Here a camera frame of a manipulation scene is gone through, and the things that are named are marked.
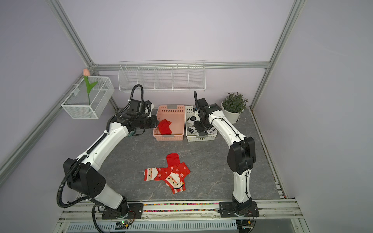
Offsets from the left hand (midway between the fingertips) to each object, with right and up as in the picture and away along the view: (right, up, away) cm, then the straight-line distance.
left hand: (158, 122), depth 82 cm
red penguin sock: (+7, -24, +11) cm, 28 cm away
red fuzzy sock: (-2, -3, +24) cm, 24 cm away
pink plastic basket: (+6, +6, +33) cm, 34 cm away
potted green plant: (+47, +11, +17) cm, 51 cm away
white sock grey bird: (+20, -6, +20) cm, 29 cm away
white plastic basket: (+17, +9, +34) cm, 39 cm away
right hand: (+25, -3, +8) cm, 26 cm away
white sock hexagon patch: (+19, +2, +26) cm, 32 cm away
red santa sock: (-1, -31, +3) cm, 31 cm away
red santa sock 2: (+9, -33, +1) cm, 34 cm away
